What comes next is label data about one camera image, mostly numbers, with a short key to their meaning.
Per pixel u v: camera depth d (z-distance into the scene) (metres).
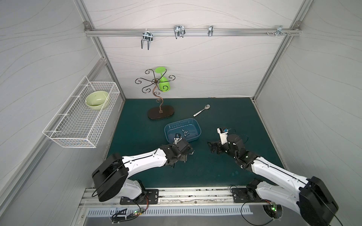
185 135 0.98
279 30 0.76
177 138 0.76
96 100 0.73
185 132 0.99
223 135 0.73
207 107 1.15
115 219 0.68
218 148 0.74
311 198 0.40
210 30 0.73
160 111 1.10
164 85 0.83
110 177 0.41
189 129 1.01
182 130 0.99
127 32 0.78
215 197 0.75
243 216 0.65
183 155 0.66
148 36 0.78
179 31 0.76
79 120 0.68
